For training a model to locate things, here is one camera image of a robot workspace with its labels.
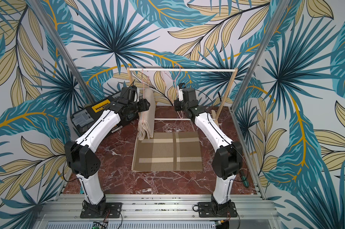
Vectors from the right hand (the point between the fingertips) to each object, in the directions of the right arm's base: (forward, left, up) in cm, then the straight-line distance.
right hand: (164, 103), depth 83 cm
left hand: (+1, +11, -2) cm, 11 cm away
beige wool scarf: (-7, +10, -6) cm, 14 cm away
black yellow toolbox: (-3, +52, -10) cm, 53 cm away
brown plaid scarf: (-16, -1, -29) cm, 33 cm away
